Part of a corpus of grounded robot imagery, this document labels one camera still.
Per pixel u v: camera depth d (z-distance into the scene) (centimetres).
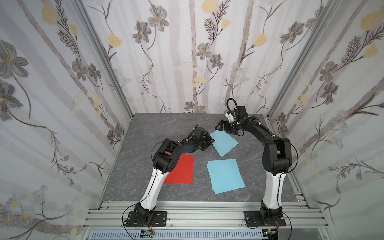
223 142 106
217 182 86
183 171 66
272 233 72
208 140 95
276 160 55
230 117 91
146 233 71
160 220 73
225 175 90
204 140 93
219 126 90
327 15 71
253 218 74
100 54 84
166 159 62
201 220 75
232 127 86
